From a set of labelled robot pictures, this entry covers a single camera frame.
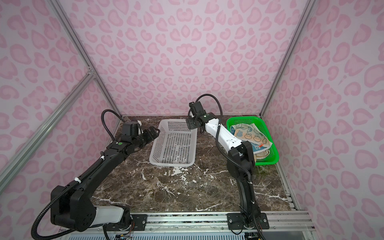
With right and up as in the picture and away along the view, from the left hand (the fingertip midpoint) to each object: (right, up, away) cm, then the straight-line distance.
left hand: (156, 131), depth 83 cm
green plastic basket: (+69, -15, +7) cm, 71 cm away
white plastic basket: (+8, -10, +20) cm, 24 cm away
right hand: (+21, +7, +9) cm, 24 cm away
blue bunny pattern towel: (+59, -1, +20) cm, 62 cm away
